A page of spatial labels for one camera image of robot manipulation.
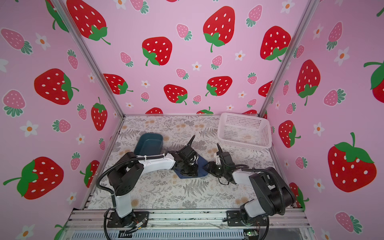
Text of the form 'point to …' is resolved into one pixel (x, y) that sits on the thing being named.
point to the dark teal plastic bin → (149, 144)
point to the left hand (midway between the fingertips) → (199, 175)
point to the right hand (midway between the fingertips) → (203, 168)
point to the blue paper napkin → (201, 171)
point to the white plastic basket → (250, 131)
